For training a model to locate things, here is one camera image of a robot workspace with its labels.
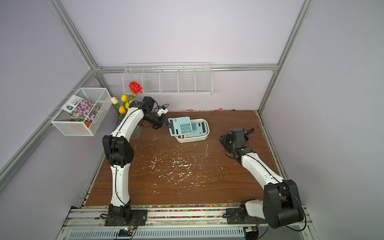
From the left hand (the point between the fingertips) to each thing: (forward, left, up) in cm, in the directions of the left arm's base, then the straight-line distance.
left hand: (171, 126), depth 88 cm
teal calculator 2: (+6, -17, -12) cm, 21 cm away
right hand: (-7, -28, -3) cm, 29 cm away
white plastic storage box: (0, -6, -14) cm, 15 cm away
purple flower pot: (0, +43, +17) cm, 46 cm away
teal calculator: (+2, -5, -3) cm, 6 cm away
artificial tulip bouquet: (+14, +18, +18) cm, 29 cm away
